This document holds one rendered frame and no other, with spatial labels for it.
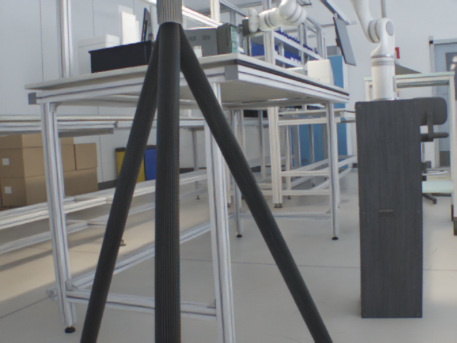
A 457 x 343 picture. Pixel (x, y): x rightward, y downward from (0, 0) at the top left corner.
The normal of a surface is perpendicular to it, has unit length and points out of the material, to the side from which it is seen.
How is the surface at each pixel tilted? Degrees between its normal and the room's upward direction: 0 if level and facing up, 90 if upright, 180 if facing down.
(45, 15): 90
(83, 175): 90
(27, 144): 90
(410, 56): 90
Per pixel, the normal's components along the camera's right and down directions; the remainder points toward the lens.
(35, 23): 0.92, -0.03
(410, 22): -0.39, 0.09
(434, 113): -0.09, 0.05
